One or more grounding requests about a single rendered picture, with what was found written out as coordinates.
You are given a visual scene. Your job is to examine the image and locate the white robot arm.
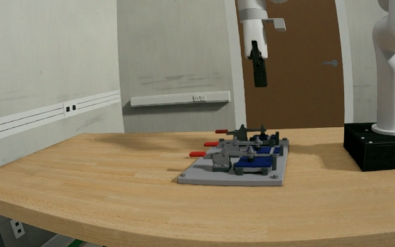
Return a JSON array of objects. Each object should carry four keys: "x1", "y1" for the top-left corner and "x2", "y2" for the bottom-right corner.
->
[{"x1": 237, "y1": 0, "x2": 395, "y2": 136}]

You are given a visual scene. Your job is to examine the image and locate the blue part with slot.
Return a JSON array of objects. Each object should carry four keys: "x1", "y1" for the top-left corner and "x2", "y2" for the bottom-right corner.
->
[{"x1": 254, "y1": 147, "x2": 280, "y2": 156}]

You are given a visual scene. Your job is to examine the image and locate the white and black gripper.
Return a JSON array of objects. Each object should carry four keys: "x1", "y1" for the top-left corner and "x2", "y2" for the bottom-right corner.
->
[{"x1": 240, "y1": 19, "x2": 268, "y2": 87}]

